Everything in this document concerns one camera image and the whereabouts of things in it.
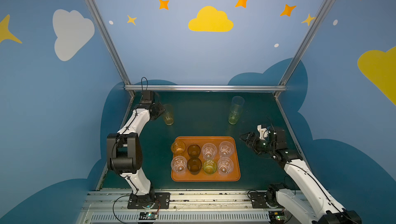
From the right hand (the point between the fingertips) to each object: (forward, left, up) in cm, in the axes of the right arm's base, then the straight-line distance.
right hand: (244, 138), depth 81 cm
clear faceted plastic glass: (-12, +35, -13) cm, 39 cm away
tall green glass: (+26, 0, -12) cm, 29 cm away
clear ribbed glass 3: (-2, +9, -10) cm, 14 cm away
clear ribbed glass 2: (-11, +9, -14) cm, 20 cm away
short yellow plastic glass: (-3, +36, -11) cm, 38 cm away
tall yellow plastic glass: (+17, +45, -6) cm, 48 cm away
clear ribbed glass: (-3, +18, -14) cm, 23 cm away
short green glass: (-12, +18, -13) cm, 25 cm away
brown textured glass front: (-12, +26, -11) cm, 31 cm away
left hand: (+18, +47, 0) cm, 50 cm away
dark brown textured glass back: (-4, +27, -11) cm, 29 cm away
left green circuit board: (-36, +46, -14) cm, 60 cm away
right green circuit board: (-32, -14, -15) cm, 39 cm away
